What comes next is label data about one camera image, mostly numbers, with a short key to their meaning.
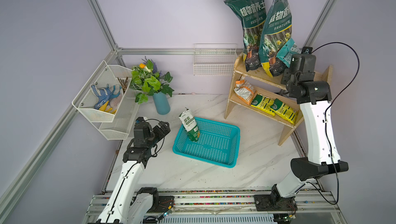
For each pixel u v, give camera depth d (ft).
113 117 2.17
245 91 2.87
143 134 1.86
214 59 3.30
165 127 2.30
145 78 2.73
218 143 3.13
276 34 2.05
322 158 1.35
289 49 2.08
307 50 1.70
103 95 2.35
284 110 2.64
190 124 2.90
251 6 2.03
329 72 2.13
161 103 3.37
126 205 1.36
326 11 2.49
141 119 2.32
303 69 1.50
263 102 2.81
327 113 1.38
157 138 2.29
